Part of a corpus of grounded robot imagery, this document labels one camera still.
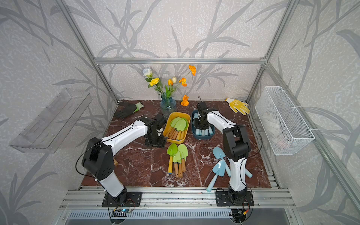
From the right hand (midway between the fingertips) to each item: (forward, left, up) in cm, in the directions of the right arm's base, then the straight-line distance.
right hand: (196, 126), depth 98 cm
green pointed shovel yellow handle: (-16, +17, -3) cm, 23 cm away
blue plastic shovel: (-19, -14, -4) cm, 24 cm away
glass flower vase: (+14, +21, +6) cm, 26 cm away
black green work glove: (+22, +60, -5) cm, 64 cm away
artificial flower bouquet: (+19, +17, +22) cm, 34 cm away
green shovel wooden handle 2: (-17, +9, -5) cm, 20 cm away
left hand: (-18, +23, +3) cm, 29 cm away
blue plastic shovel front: (-27, -13, -4) cm, 30 cm away
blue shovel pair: (-3, -7, -3) cm, 8 cm away
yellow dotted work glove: (+25, -36, -6) cm, 44 cm away
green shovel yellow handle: (-6, +10, -3) cm, 12 cm away
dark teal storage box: (-6, -2, -6) cm, 8 cm away
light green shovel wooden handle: (-22, +13, -4) cm, 26 cm away
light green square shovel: (+1, +12, -3) cm, 12 cm away
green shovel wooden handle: (-5, +15, -2) cm, 16 cm away
